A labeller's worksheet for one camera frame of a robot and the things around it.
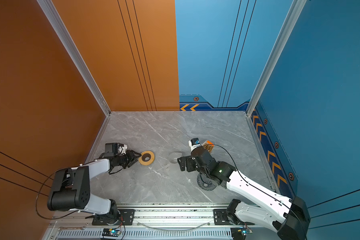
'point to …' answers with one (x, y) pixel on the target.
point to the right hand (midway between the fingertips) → (184, 158)
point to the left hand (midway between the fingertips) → (140, 155)
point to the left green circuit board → (111, 232)
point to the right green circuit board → (239, 233)
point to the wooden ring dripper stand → (147, 158)
